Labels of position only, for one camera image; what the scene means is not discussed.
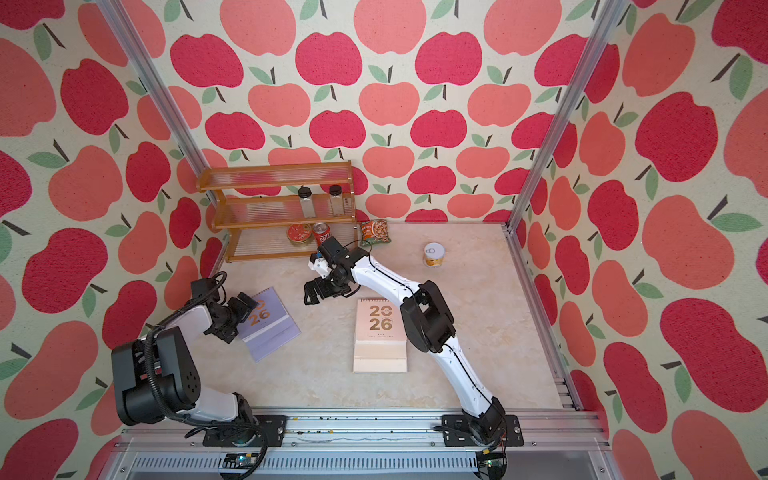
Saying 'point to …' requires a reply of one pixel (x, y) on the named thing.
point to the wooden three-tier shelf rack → (279, 210)
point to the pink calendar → (380, 342)
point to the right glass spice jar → (336, 199)
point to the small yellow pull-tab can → (434, 254)
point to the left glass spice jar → (305, 194)
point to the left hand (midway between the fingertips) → (250, 315)
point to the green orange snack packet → (375, 230)
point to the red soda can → (321, 232)
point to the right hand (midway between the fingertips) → (318, 301)
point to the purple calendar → (267, 327)
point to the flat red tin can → (299, 233)
